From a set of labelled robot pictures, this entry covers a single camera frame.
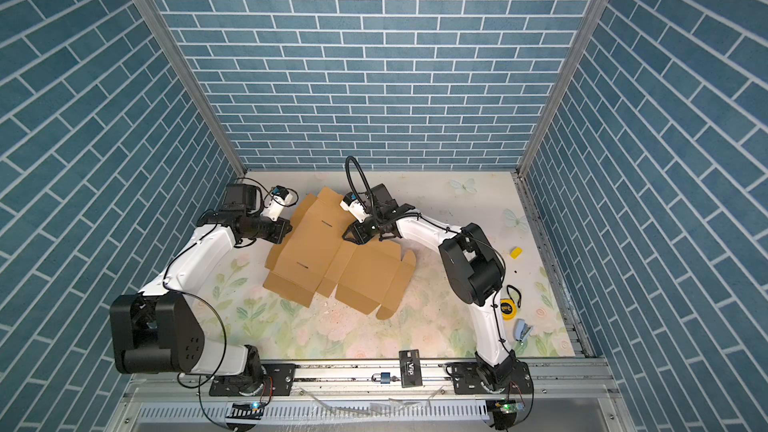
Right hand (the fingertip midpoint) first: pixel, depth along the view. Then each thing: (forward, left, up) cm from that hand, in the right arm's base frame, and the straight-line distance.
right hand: (345, 230), depth 91 cm
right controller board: (-41, -46, -12) cm, 63 cm away
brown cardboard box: (-7, +9, -5) cm, 12 cm away
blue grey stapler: (-22, -52, -10) cm, 57 cm away
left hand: (-3, +15, +5) cm, 16 cm away
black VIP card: (-34, -22, -11) cm, 42 cm away
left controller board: (-46, +15, -13) cm, 50 cm away
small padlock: (-37, -16, -10) cm, 41 cm away
